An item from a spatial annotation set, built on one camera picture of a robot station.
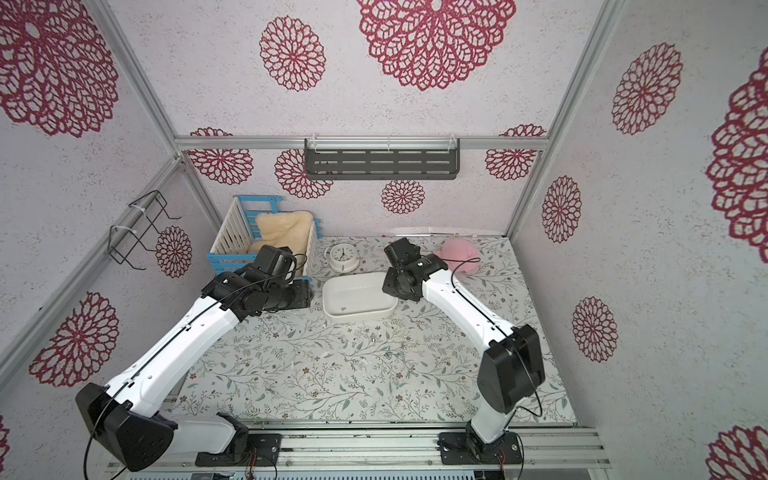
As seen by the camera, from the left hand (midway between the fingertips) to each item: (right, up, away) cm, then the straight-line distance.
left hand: (303, 296), depth 77 cm
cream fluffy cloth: (-13, +21, +33) cm, 42 cm away
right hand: (+25, +1, +8) cm, 27 cm away
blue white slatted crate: (-31, +21, +29) cm, 47 cm away
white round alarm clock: (+6, +11, +33) cm, 35 cm away
